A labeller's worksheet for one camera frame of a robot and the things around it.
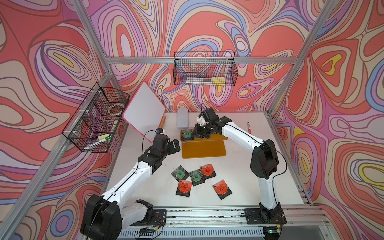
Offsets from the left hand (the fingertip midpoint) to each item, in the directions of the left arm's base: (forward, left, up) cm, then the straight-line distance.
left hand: (173, 143), depth 84 cm
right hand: (+5, -11, -1) cm, 12 cm away
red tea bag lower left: (-20, -6, -15) cm, 26 cm away
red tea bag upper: (-10, -20, -15) cm, 27 cm away
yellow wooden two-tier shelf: (+8, -25, -16) cm, 31 cm away
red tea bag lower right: (-21, -28, -15) cm, 38 cm away
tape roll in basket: (+20, +35, +12) cm, 42 cm away
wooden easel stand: (+26, +11, -10) cm, 30 cm away
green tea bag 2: (+7, -8, 0) cm, 10 cm away
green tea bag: (-14, -14, -15) cm, 24 cm away
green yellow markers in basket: (-5, +33, +12) cm, 35 cm away
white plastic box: (+33, -3, -14) cm, 36 cm away
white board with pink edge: (+6, +13, +19) cm, 24 cm away
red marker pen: (+22, -53, -14) cm, 59 cm away
